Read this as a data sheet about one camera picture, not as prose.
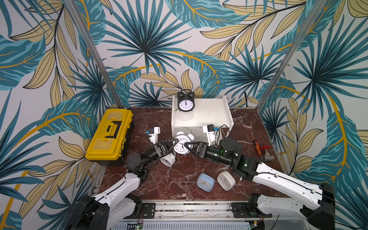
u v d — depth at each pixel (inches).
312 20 28.8
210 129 23.3
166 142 24.3
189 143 23.7
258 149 37.5
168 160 32.9
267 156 35.6
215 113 28.5
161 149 23.5
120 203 22.5
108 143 31.3
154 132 25.2
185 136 24.4
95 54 33.5
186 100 27.1
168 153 23.8
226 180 30.5
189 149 23.4
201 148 21.9
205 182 30.3
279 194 18.3
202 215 29.0
